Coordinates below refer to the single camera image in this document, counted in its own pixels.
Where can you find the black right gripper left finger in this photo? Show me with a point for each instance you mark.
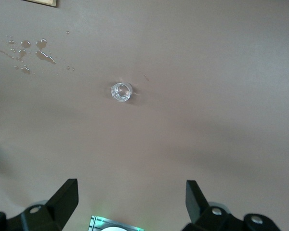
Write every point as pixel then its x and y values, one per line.
pixel 62 202

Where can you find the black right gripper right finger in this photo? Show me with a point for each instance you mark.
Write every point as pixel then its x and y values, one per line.
pixel 197 207

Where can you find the small clear glass cup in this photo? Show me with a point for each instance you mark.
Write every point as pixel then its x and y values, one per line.
pixel 120 92

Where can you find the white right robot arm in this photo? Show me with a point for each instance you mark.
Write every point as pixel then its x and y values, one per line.
pixel 113 229

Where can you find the brown table cover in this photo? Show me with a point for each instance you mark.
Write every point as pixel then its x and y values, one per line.
pixel 183 120

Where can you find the spilled liquid puddle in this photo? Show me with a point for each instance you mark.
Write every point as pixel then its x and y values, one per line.
pixel 43 55

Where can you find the wooden cutting board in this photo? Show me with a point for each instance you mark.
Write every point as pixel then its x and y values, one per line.
pixel 48 2

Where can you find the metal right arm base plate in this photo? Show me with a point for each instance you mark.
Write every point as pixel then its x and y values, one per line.
pixel 96 223

